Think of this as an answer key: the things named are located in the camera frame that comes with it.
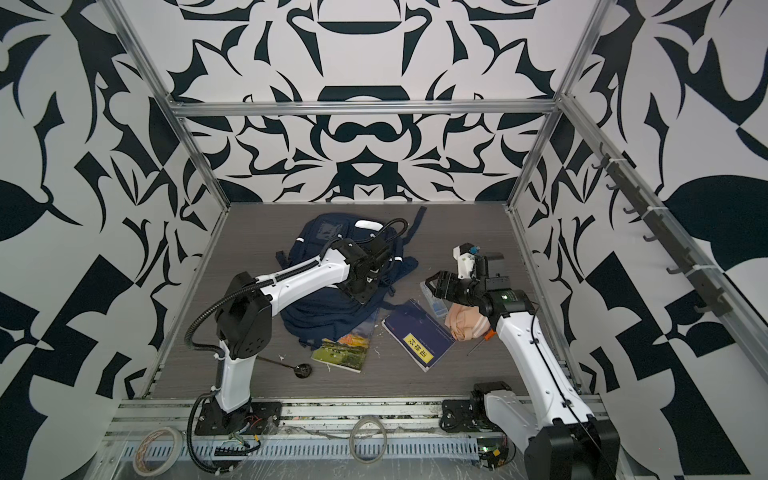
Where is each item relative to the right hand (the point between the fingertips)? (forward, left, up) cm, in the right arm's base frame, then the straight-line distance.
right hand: (438, 281), depth 78 cm
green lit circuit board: (-35, -11, -19) cm, 41 cm away
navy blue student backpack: (-4, +27, -9) cm, 28 cm away
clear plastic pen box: (+2, -2, -17) cm, 17 cm away
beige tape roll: (-35, +70, -15) cm, 80 cm away
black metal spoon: (-17, +36, -15) cm, 43 cm away
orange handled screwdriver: (-8, -16, -17) cm, 25 cm away
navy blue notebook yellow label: (-9, +4, -17) cm, 19 cm away
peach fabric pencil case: (-4, -9, -16) cm, 19 cm away
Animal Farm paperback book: (-12, +24, -16) cm, 31 cm away
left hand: (+4, +21, -8) cm, 23 cm away
